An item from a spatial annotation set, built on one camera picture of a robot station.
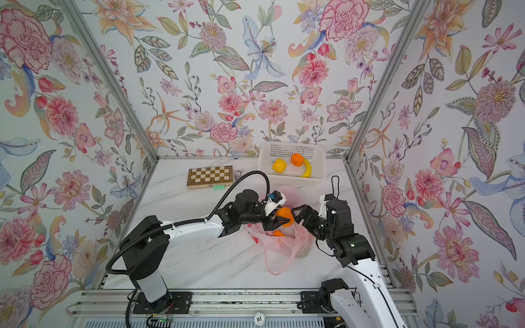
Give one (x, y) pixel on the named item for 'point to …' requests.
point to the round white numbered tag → (259, 318)
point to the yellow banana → (308, 171)
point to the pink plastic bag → (284, 244)
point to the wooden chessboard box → (208, 177)
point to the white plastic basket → (313, 152)
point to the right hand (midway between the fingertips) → (297, 212)
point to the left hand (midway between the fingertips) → (288, 215)
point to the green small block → (219, 187)
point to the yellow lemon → (279, 165)
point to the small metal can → (237, 174)
